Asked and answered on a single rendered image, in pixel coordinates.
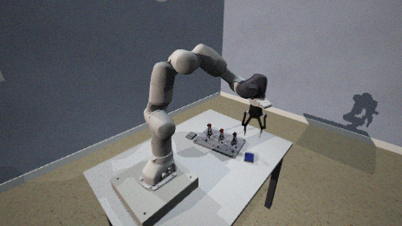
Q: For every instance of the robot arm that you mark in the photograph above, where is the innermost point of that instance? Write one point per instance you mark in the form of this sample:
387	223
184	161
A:
156	173

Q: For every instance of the blue rectangular block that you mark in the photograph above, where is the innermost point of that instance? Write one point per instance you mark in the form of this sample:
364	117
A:
249	157

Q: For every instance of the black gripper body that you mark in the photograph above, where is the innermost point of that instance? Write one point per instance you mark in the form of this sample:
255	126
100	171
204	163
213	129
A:
255	111

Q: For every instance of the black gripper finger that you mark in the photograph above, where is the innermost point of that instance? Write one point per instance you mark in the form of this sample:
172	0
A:
260	123
248	120

